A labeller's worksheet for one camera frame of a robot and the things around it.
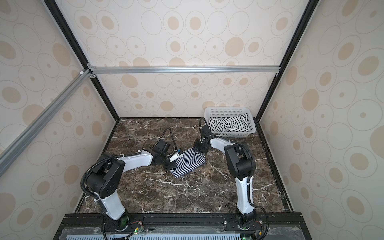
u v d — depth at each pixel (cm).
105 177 48
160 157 74
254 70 92
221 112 117
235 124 114
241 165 56
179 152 84
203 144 84
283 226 73
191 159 95
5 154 51
